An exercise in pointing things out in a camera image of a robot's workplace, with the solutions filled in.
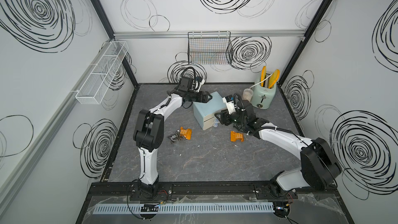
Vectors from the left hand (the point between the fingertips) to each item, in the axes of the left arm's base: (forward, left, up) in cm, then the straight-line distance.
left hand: (206, 96), depth 93 cm
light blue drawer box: (-13, +1, +1) cm, 13 cm away
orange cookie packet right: (-19, -18, -14) cm, 29 cm away
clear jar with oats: (+7, -28, -5) cm, 29 cm away
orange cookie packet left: (-17, +12, -15) cm, 26 cm away
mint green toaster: (+2, -35, -2) cm, 35 cm away
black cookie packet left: (-21, +19, -14) cm, 32 cm away
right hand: (-13, -7, +1) cm, 15 cm away
